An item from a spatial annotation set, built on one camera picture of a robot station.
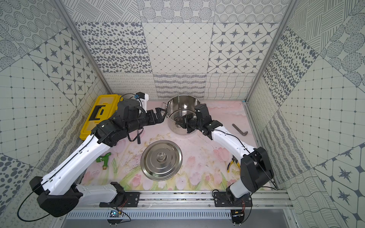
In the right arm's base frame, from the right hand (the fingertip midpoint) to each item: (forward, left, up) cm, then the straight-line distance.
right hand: (175, 121), depth 79 cm
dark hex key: (+7, -47, -24) cm, 53 cm away
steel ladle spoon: (-2, -2, +3) cm, 4 cm away
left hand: (-4, +6, +14) cm, 16 cm away
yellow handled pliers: (-12, -36, -24) cm, 45 cm away
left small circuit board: (-41, +30, -25) cm, 57 cm away
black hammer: (0, +27, -22) cm, 35 cm away
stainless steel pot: (+21, +2, -11) cm, 24 cm away
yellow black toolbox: (+15, +50, -4) cm, 52 cm away
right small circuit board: (-41, -33, -27) cm, 59 cm away
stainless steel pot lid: (-14, +9, -22) cm, 27 cm away
